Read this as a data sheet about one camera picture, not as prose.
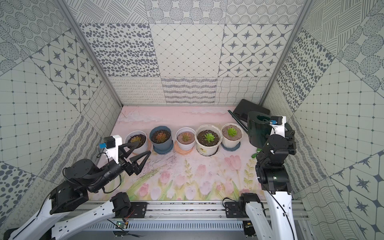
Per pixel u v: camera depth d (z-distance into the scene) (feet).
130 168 1.64
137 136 3.04
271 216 1.42
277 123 1.66
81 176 1.28
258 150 3.08
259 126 2.24
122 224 2.31
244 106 3.85
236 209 2.41
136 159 1.60
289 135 1.87
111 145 1.54
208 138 2.89
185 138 2.90
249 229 2.39
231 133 2.96
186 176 2.82
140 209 2.41
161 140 2.95
